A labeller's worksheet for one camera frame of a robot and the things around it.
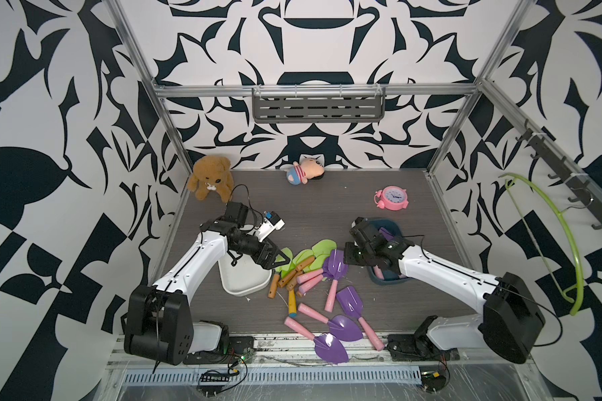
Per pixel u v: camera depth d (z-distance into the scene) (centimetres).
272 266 69
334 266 85
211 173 96
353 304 83
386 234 97
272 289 84
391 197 108
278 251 69
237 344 75
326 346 75
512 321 41
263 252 69
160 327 41
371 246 64
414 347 67
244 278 87
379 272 85
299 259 91
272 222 73
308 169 110
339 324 79
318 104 95
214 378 73
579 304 58
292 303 80
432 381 72
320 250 94
